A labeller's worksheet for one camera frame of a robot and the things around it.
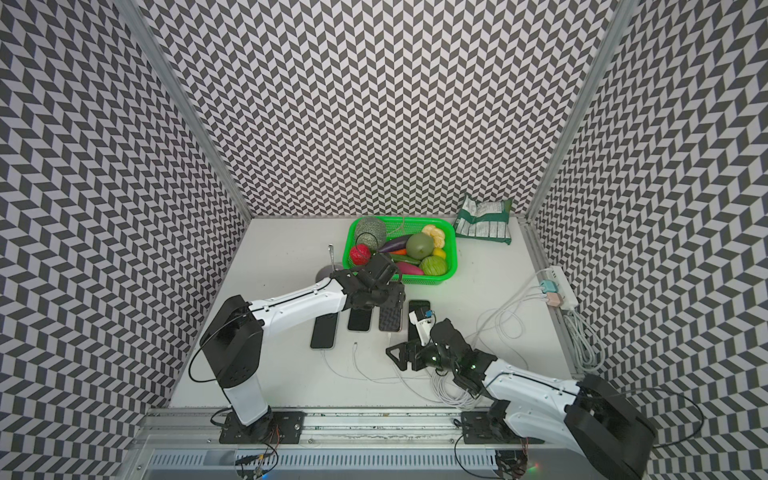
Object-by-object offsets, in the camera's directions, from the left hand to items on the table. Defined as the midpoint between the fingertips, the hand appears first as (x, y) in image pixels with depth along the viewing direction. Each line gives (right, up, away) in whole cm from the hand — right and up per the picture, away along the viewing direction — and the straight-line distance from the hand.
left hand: (392, 298), depth 86 cm
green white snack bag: (+35, +24, +22) cm, 48 cm away
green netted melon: (-8, +20, +12) cm, 25 cm away
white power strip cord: (+58, -14, +1) cm, 60 cm away
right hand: (+2, -14, -7) cm, 16 cm away
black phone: (-21, -11, +3) cm, 24 cm away
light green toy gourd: (+13, +9, +7) cm, 17 cm away
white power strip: (+56, -2, +7) cm, 57 cm away
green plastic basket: (+2, +22, +16) cm, 27 cm away
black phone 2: (-11, -8, +6) cm, 14 cm away
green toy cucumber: (+4, +11, +15) cm, 19 cm away
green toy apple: (+9, +15, +14) cm, 22 cm away
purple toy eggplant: (+2, +16, +16) cm, 23 cm away
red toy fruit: (-11, +12, +10) cm, 19 cm away
